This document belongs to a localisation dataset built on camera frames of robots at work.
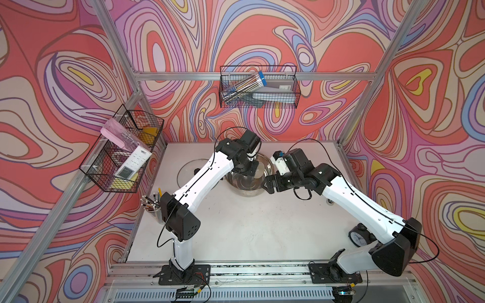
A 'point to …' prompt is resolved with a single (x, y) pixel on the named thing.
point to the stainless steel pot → (244, 185)
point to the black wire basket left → (118, 157)
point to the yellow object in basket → (148, 134)
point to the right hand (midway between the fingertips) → (273, 187)
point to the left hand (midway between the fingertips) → (252, 171)
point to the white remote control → (132, 165)
